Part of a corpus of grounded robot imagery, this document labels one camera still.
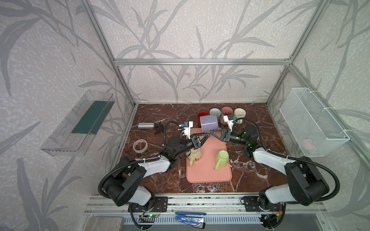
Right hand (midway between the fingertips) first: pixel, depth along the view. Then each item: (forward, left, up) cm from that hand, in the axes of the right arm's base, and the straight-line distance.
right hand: (211, 130), depth 75 cm
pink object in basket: (-6, -50, -4) cm, 50 cm away
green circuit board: (-35, +31, -23) cm, 53 cm away
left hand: (-3, +1, +1) cm, 3 cm away
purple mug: (+1, +2, +4) cm, 5 cm away
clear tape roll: (+3, +46, -24) cm, 52 cm away
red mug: (+26, +4, -18) cm, 32 cm away
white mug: (+26, -24, -17) cm, 39 cm away
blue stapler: (-37, +9, -21) cm, 44 cm away
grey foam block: (-39, +56, -20) cm, 71 cm away
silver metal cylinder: (+18, +44, -21) cm, 52 cm away
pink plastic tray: (-12, -2, -19) cm, 22 cm away
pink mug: (+26, -13, -15) cm, 33 cm away
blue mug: (+27, -6, -16) cm, 32 cm away
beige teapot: (-7, +10, -16) cm, 20 cm away
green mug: (-10, -6, -15) cm, 19 cm away
